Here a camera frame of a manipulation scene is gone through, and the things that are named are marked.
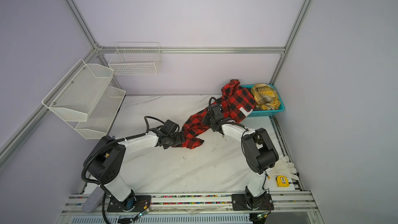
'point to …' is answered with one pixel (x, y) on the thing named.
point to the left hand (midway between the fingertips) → (178, 141)
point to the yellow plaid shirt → (266, 96)
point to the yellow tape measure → (282, 181)
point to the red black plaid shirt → (238, 103)
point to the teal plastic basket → (259, 112)
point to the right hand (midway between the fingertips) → (203, 117)
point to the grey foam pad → (94, 200)
